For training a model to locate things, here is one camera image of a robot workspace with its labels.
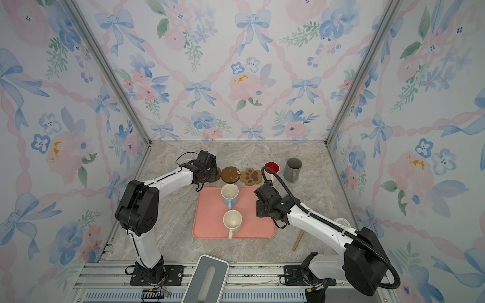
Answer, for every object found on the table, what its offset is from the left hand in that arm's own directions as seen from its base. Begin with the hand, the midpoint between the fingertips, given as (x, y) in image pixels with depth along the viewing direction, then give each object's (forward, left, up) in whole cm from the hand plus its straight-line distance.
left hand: (212, 173), depth 97 cm
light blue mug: (-11, -10, -2) cm, 15 cm away
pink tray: (-16, -1, -7) cm, 17 cm away
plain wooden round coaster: (+4, -2, -5) cm, 7 cm away
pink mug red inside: (0, -29, -1) cm, 29 cm away
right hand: (-19, -26, +2) cm, 32 cm away
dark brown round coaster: (+3, -9, -5) cm, 11 cm away
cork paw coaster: (+2, -20, -6) cm, 21 cm away
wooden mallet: (-31, -41, -7) cm, 51 cm away
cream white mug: (-23, -11, -5) cm, 26 cm away
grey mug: (0, -40, +4) cm, 40 cm away
